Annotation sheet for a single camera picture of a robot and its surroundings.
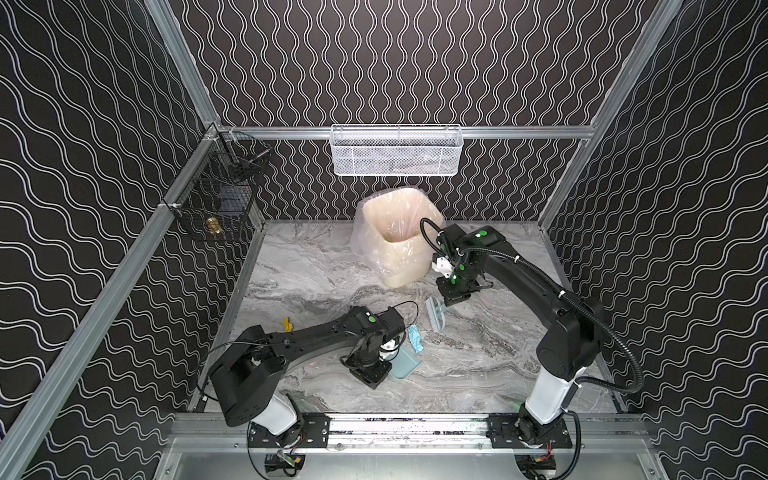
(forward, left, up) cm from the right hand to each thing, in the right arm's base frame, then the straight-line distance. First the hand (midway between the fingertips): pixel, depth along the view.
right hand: (449, 302), depth 82 cm
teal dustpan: (-12, +12, -14) cm, 22 cm away
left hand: (-21, +18, -7) cm, 29 cm away
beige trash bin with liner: (+25, +15, +1) cm, 29 cm away
